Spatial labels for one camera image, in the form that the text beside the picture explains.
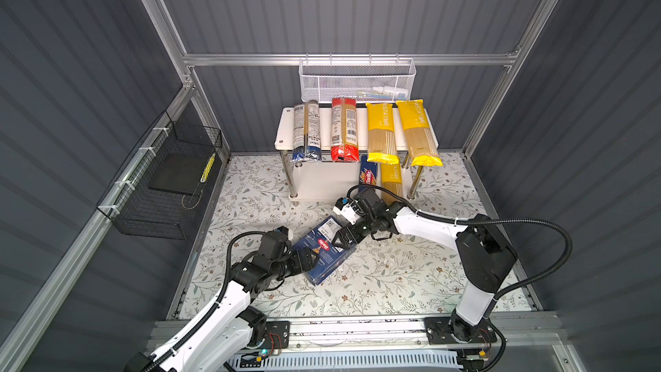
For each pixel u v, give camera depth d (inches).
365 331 29.8
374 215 27.4
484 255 19.7
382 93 36.0
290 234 30.3
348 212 31.6
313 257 30.3
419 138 29.0
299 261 27.8
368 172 39.2
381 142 28.8
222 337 22.4
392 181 39.0
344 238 30.1
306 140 29.0
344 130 29.7
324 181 40.4
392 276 33.3
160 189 28.0
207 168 31.1
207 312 18.8
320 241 33.3
